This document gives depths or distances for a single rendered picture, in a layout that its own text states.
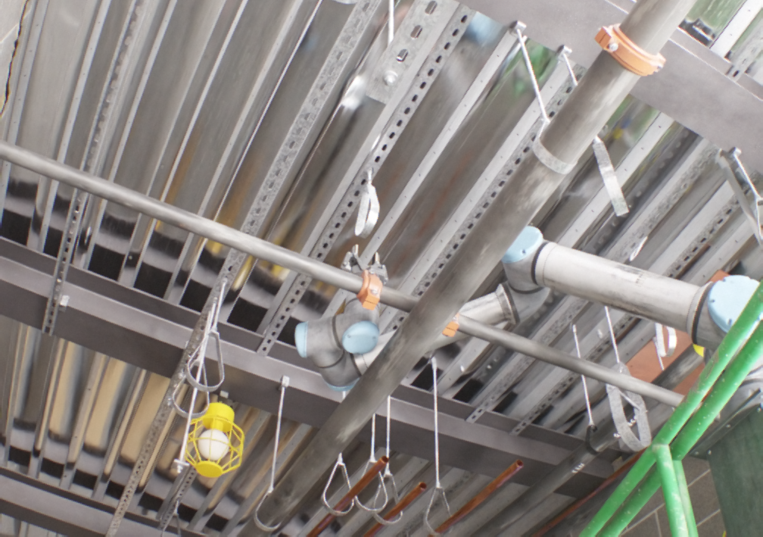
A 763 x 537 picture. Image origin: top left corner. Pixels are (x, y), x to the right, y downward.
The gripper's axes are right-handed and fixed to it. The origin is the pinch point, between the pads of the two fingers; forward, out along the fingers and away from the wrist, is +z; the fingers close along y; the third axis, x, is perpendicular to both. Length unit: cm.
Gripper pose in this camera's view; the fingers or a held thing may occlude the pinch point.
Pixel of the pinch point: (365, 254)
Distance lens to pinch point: 223.1
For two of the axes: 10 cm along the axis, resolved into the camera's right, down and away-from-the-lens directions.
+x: 4.4, -6.6, -6.0
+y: 9.0, 3.4, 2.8
